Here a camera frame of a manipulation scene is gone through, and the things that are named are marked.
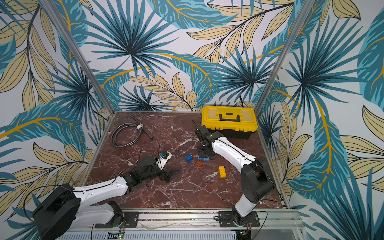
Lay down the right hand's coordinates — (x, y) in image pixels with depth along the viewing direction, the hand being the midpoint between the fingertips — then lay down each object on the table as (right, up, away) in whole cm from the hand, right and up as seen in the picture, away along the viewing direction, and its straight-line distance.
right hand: (205, 153), depth 88 cm
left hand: (-18, -7, -6) cm, 20 cm away
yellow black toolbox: (+19, +18, +6) cm, 27 cm away
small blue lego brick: (-10, -4, +4) cm, 11 cm away
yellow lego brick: (+10, -11, +1) cm, 15 cm away
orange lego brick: (-3, -7, +4) cm, 9 cm away
